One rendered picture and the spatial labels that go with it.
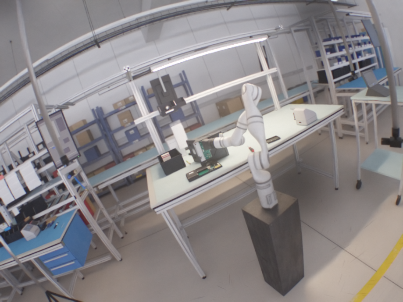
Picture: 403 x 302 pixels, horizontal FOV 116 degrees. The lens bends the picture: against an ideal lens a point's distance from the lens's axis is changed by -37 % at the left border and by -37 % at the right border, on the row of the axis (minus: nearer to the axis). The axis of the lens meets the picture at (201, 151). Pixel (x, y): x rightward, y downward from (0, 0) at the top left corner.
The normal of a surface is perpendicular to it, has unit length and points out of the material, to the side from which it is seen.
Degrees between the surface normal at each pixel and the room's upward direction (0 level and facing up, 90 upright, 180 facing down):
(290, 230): 90
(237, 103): 90
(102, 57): 90
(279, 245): 90
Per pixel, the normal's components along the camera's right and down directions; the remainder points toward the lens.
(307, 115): 0.36, 0.16
